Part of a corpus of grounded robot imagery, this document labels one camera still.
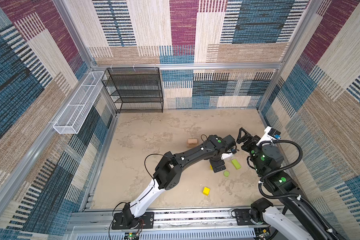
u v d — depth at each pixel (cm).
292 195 47
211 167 79
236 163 92
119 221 71
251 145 61
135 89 109
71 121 70
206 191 80
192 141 100
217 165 78
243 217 73
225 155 77
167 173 55
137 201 61
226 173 87
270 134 59
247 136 61
